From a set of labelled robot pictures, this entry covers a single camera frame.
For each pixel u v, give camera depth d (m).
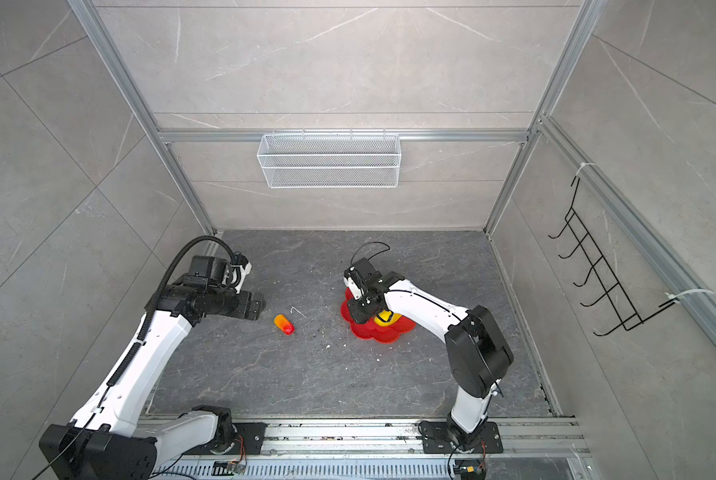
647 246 0.54
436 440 0.73
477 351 0.48
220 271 0.62
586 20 0.70
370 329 0.92
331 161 1.01
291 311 0.98
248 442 0.74
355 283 0.73
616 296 0.65
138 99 0.82
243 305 0.68
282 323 0.91
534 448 0.75
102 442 0.36
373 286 0.65
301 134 0.90
